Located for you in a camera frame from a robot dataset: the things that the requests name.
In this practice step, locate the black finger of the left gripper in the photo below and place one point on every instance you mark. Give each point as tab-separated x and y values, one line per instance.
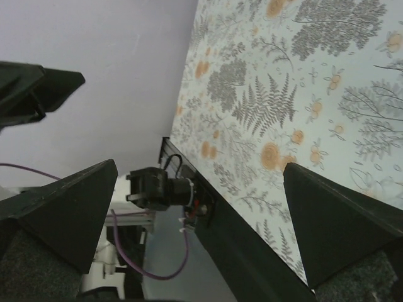
30	91

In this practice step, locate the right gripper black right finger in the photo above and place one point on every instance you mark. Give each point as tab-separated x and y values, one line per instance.
350	244

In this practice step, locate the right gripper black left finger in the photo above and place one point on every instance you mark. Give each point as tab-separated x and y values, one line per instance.
49	234

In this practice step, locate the floral patterned table mat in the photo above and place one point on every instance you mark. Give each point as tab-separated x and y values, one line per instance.
318	83

